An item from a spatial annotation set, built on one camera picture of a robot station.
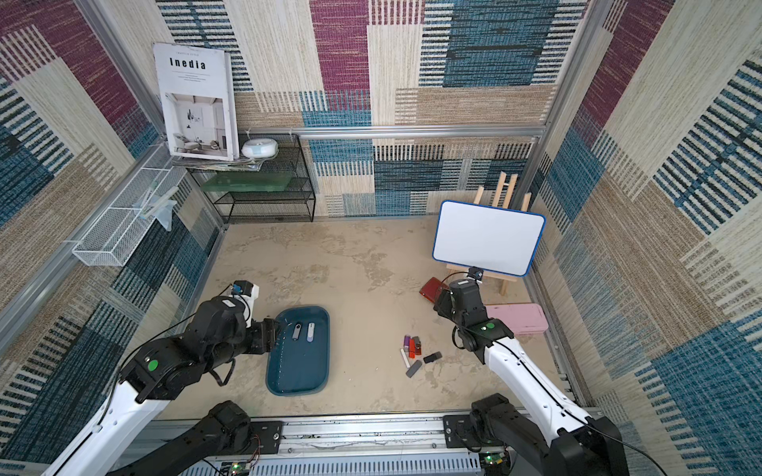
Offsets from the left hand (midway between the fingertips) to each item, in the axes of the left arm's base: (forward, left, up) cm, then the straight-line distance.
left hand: (272, 323), depth 70 cm
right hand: (+13, -45, -9) cm, 47 cm away
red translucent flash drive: (+2, -34, -21) cm, 40 cm away
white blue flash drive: (+7, -4, -20) cm, 21 cm away
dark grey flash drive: (-3, -34, -22) cm, 41 cm away
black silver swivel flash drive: (+7, 0, -20) cm, 21 cm away
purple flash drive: (+4, -32, -22) cm, 39 cm away
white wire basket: (+17, +38, +12) cm, 43 cm away
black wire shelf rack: (+43, +6, +4) cm, 43 cm away
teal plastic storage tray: (-1, -2, -21) cm, 21 cm away
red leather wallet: (+21, -42, -20) cm, 51 cm away
